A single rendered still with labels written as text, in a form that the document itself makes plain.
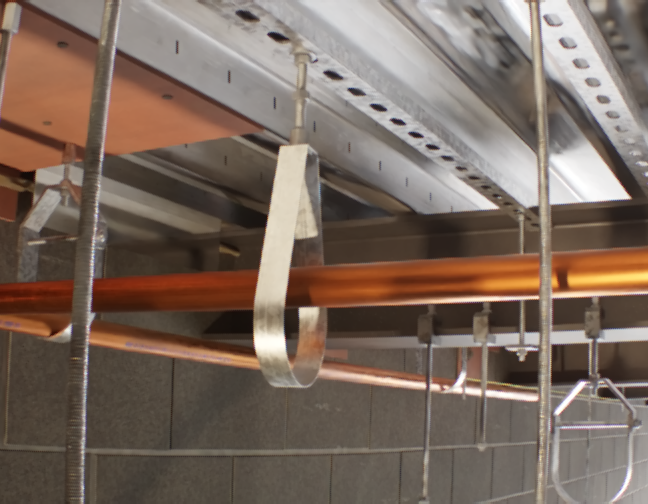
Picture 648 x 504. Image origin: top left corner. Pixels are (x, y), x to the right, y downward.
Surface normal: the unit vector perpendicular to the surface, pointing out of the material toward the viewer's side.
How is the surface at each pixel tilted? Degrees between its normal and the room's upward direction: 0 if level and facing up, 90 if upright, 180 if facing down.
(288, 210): 74
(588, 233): 90
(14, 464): 90
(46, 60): 180
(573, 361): 90
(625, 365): 90
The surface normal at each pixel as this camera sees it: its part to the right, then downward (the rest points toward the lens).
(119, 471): 0.87, -0.06
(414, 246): -0.48, -0.18
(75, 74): -0.04, 0.98
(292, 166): -0.29, -0.45
